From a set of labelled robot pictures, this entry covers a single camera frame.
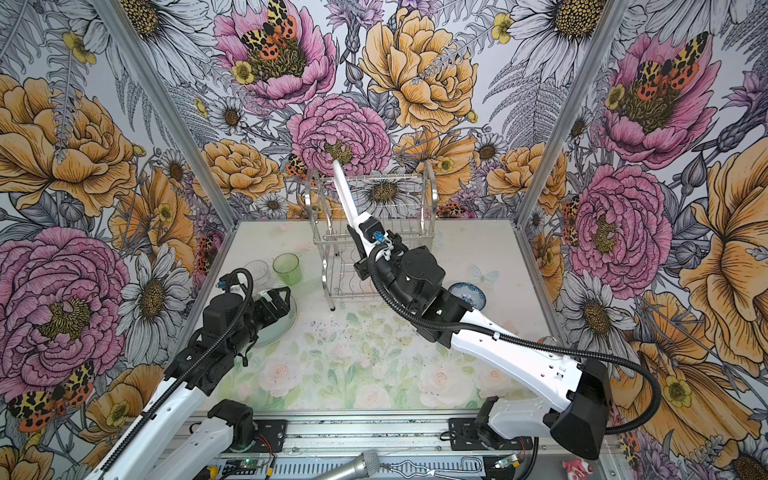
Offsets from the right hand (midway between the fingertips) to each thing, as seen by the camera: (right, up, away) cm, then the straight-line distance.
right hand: (352, 233), depth 62 cm
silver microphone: (+3, -51, +5) cm, 51 cm away
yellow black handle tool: (-32, -53, +7) cm, 63 cm away
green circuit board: (-28, -54, +9) cm, 61 cm away
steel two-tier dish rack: (+13, +15, +59) cm, 62 cm away
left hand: (-21, -18, +16) cm, 32 cm away
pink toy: (+49, -51, +5) cm, 71 cm away
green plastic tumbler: (-27, -9, +40) cm, 49 cm away
